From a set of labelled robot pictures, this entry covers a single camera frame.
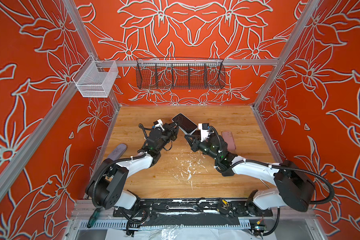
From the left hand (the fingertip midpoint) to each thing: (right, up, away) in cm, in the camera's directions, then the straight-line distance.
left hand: (181, 120), depth 77 cm
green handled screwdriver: (-43, -46, -7) cm, 63 cm away
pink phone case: (+33, -12, +25) cm, 43 cm away
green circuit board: (+37, -51, -8) cm, 63 cm away
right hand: (+1, -8, -1) cm, 8 cm away
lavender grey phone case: (-40, -20, +14) cm, 47 cm away
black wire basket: (-1, +31, +21) cm, 38 cm away
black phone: (+2, -2, +2) cm, 3 cm away
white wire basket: (-55, +27, +17) cm, 64 cm away
